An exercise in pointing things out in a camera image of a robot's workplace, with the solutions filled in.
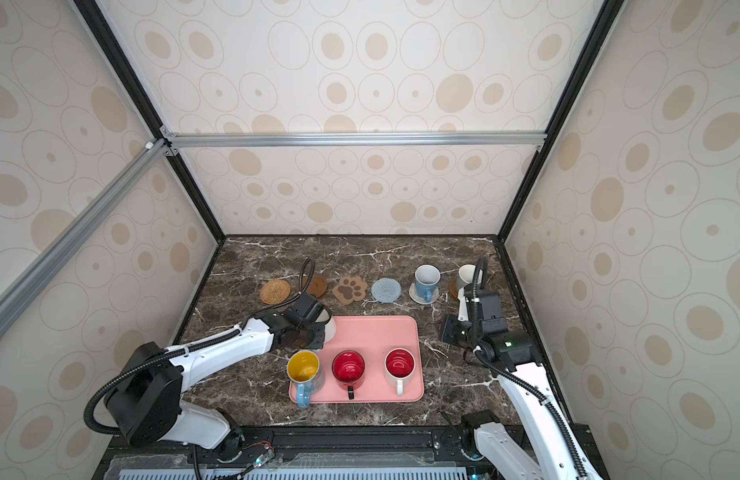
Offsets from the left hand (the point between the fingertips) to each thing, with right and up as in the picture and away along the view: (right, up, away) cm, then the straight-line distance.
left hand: (329, 335), depth 86 cm
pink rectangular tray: (+13, -2, +7) cm, 14 cm away
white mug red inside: (+20, -9, 0) cm, 22 cm away
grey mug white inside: (+43, +16, +12) cm, 48 cm away
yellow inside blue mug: (-7, -9, -3) cm, 11 cm away
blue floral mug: (+30, +15, +12) cm, 36 cm away
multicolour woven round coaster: (+27, +8, +15) cm, 32 cm away
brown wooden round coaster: (+40, +12, +17) cm, 45 cm away
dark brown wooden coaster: (-7, +13, +19) cm, 24 cm away
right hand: (+31, +5, -10) cm, 33 cm away
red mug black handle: (+6, -10, 0) cm, 11 cm away
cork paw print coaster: (+5, +12, +18) cm, 22 cm away
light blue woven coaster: (+17, +11, +18) cm, 27 cm away
